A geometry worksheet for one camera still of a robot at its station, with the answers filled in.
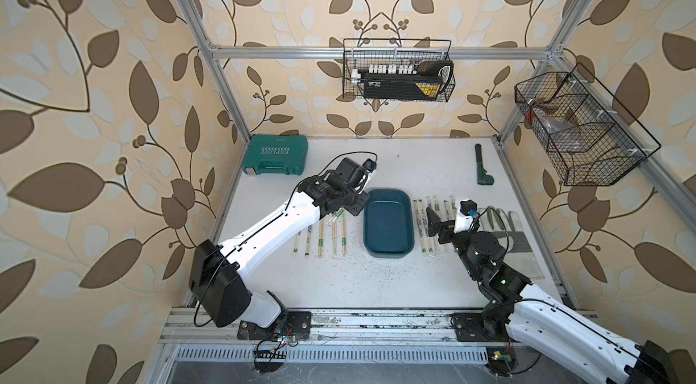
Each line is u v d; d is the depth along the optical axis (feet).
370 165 2.28
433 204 3.25
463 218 2.10
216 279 1.32
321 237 3.00
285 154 3.65
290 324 2.42
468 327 2.37
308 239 2.99
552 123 2.40
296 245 2.95
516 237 2.98
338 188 1.88
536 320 1.73
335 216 2.44
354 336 2.43
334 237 3.00
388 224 3.21
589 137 2.40
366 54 2.99
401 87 2.77
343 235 3.05
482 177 3.45
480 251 1.84
